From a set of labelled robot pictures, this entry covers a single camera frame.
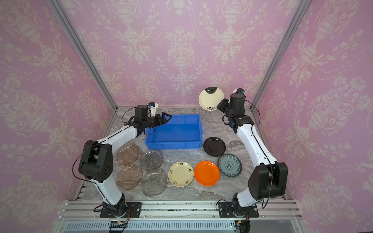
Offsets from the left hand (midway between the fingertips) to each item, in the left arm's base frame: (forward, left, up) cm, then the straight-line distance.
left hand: (168, 118), depth 91 cm
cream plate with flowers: (-28, -9, -18) cm, 34 cm away
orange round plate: (-28, -24, -17) cm, 41 cm away
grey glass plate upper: (-19, +10, -18) cm, 29 cm away
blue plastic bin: (+4, -8, -20) cm, 22 cm away
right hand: (+2, -31, +14) cm, 34 cm away
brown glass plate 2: (-15, +27, -18) cm, 36 cm away
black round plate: (-11, -30, -15) cm, 35 cm away
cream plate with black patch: (+5, -25, +13) cm, 29 cm away
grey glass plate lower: (-33, +7, -18) cm, 38 cm away
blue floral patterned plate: (-22, -39, -17) cm, 48 cm away
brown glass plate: (-30, +22, -18) cm, 41 cm away
